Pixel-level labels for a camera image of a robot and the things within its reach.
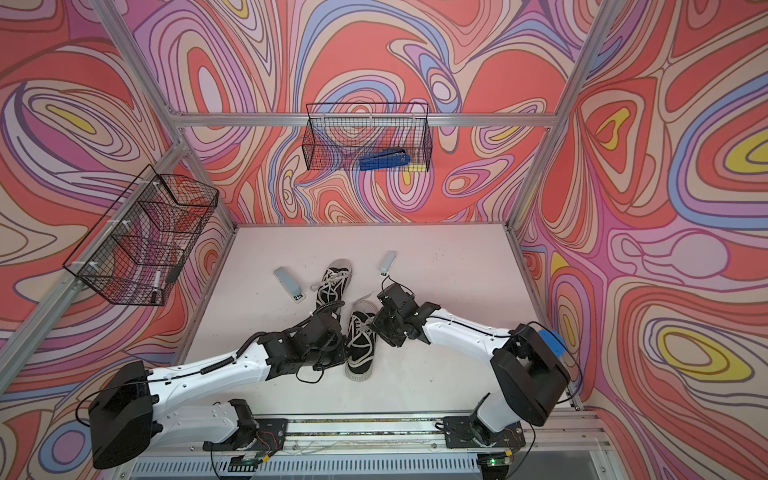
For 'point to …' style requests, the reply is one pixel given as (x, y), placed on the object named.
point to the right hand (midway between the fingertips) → (373, 337)
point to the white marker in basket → (155, 287)
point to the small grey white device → (387, 262)
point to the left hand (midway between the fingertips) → (359, 355)
